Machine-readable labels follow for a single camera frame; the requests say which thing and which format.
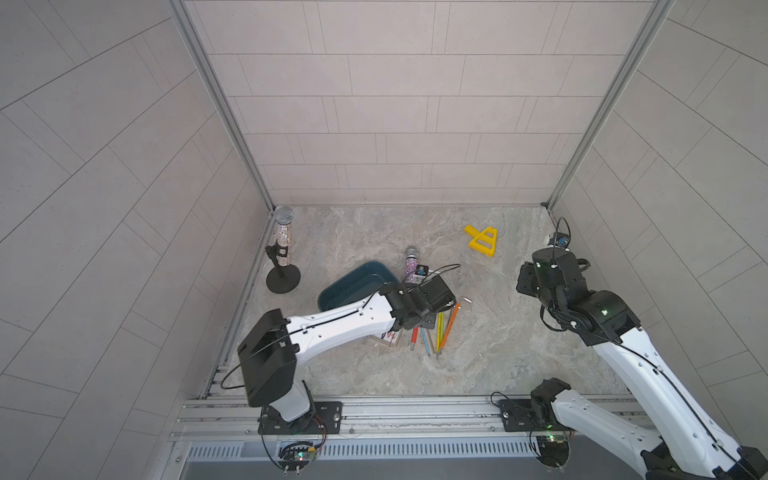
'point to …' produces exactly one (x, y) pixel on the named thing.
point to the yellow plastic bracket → (484, 241)
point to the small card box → (388, 338)
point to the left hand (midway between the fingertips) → (428, 313)
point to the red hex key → (414, 337)
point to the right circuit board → (553, 449)
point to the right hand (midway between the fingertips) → (521, 268)
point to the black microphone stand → (283, 278)
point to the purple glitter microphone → (412, 264)
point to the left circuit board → (296, 456)
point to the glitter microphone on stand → (283, 216)
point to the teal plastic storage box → (356, 285)
